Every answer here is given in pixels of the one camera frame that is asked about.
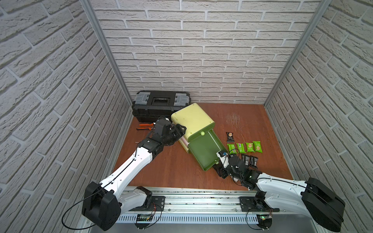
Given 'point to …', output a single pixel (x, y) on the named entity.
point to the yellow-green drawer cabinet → (196, 121)
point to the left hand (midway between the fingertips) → (185, 128)
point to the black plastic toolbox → (148, 106)
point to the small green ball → (202, 133)
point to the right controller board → (264, 221)
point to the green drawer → (204, 149)
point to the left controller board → (143, 217)
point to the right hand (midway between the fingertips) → (217, 164)
